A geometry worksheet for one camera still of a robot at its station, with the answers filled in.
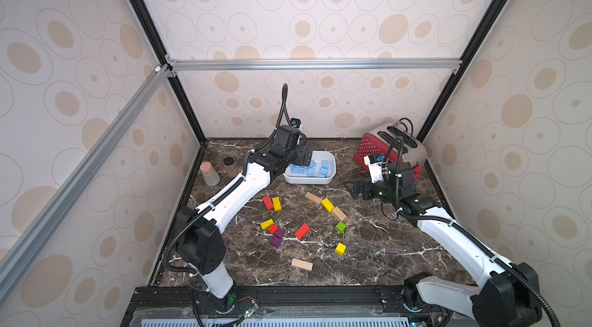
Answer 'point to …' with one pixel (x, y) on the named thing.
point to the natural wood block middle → (339, 213)
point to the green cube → (341, 227)
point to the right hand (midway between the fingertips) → (364, 178)
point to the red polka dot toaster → (396, 143)
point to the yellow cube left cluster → (267, 224)
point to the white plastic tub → (317, 156)
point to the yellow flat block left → (277, 203)
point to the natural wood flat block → (301, 264)
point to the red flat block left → (268, 203)
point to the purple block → (277, 237)
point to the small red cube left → (272, 228)
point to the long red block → (302, 231)
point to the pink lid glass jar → (210, 176)
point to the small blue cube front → (324, 172)
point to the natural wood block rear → (313, 197)
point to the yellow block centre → (327, 204)
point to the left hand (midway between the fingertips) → (305, 145)
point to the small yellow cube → (341, 249)
